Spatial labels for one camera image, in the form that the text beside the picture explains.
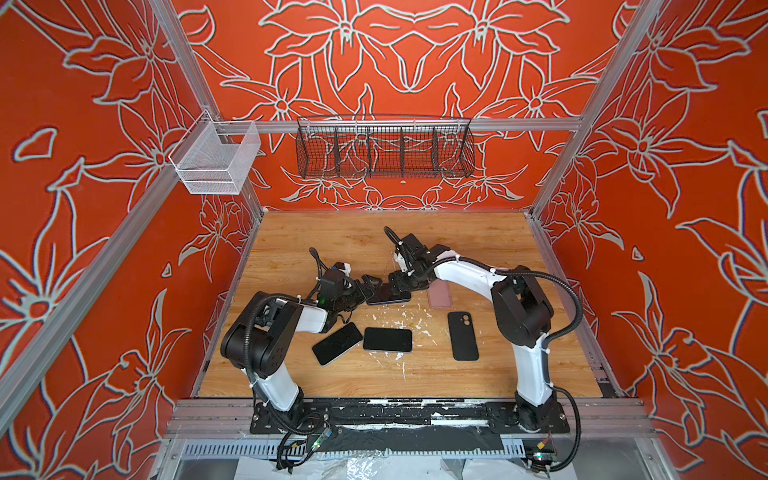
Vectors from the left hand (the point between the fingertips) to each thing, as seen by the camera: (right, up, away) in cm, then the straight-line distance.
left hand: (375, 285), depth 92 cm
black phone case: (+26, -15, -6) cm, 31 cm away
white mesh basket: (-52, +41, -1) cm, 66 cm away
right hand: (+6, 0, +1) cm, 6 cm away
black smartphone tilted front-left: (-11, -16, -7) cm, 21 cm away
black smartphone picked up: (+3, -2, -7) cm, 8 cm away
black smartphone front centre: (+5, -16, -3) cm, 17 cm away
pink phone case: (+21, -3, +3) cm, 21 cm away
